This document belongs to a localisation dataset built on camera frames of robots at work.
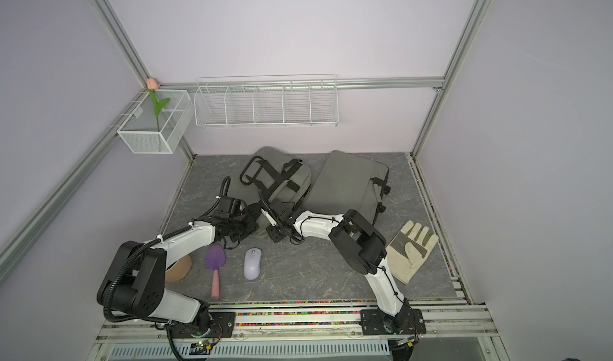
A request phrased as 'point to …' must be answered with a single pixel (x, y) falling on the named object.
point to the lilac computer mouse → (252, 259)
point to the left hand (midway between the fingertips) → (258, 228)
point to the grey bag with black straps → (272, 172)
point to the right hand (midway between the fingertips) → (272, 229)
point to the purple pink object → (215, 256)
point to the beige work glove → (410, 249)
